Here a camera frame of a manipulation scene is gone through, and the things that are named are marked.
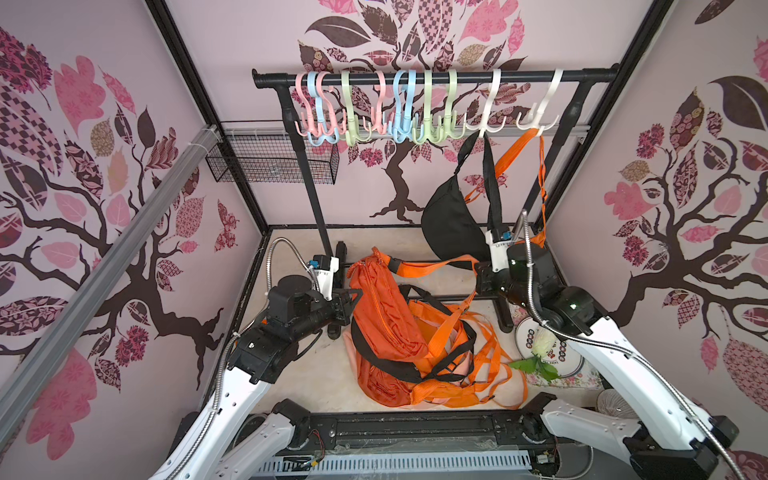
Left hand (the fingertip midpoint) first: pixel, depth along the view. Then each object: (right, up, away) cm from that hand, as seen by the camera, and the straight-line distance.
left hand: (361, 299), depth 67 cm
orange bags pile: (+34, -24, +14) cm, 44 cm away
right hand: (+28, +9, +3) cm, 29 cm away
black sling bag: (+25, +21, +10) cm, 34 cm away
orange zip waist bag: (+6, -7, -1) cm, 9 cm away
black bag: (+26, -22, +15) cm, 37 cm away
